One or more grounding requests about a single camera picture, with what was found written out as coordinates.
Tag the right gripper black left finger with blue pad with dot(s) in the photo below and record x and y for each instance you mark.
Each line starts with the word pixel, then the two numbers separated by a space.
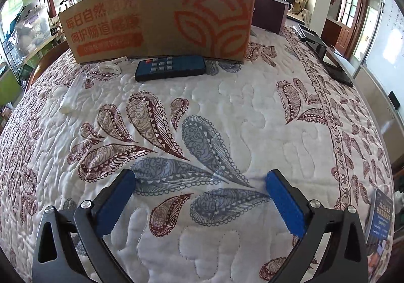
pixel 55 256

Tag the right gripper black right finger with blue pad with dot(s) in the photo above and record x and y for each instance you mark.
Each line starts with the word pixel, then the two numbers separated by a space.
pixel 344 258

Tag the colourful book cover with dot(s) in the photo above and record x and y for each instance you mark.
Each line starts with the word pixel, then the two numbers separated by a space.
pixel 377 229

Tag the clear plastic tube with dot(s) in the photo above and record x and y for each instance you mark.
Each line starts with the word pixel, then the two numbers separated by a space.
pixel 68 103

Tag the white paisley quilted bedspread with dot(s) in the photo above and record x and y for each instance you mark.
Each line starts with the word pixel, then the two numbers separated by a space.
pixel 200 148

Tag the white plastic clip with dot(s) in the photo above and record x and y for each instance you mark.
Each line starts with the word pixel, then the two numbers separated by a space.
pixel 112 66

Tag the dark blue remote control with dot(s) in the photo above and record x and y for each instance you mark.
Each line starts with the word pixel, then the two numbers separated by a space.
pixel 170 67

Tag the white whiteboard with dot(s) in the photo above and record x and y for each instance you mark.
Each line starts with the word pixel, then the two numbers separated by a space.
pixel 383 63

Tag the black laptop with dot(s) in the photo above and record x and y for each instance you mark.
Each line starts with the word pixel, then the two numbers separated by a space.
pixel 331 66

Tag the black flat tablet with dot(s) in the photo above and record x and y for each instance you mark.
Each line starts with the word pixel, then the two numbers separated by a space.
pixel 307 35

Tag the dark maroon gift box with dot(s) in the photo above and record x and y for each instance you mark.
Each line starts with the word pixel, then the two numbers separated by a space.
pixel 270 15

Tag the brown wooden door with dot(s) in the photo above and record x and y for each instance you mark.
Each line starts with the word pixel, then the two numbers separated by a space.
pixel 351 17

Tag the brown cardboard box orange print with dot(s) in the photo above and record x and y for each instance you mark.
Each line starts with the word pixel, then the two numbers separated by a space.
pixel 99 30

